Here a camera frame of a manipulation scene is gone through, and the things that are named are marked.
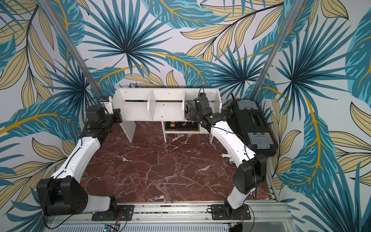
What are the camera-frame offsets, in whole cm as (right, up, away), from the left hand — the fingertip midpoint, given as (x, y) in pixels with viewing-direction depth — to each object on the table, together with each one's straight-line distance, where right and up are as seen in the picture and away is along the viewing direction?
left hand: (119, 110), depth 81 cm
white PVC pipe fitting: (+63, -28, +12) cm, 69 cm away
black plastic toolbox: (+77, -3, +13) cm, 78 cm away
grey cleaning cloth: (+40, -1, -7) cm, 40 cm away
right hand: (+43, 0, +2) cm, 43 cm away
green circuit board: (+2, -59, -9) cm, 60 cm away
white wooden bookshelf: (+25, +4, +7) cm, 26 cm away
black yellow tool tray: (+31, -9, +10) cm, 34 cm away
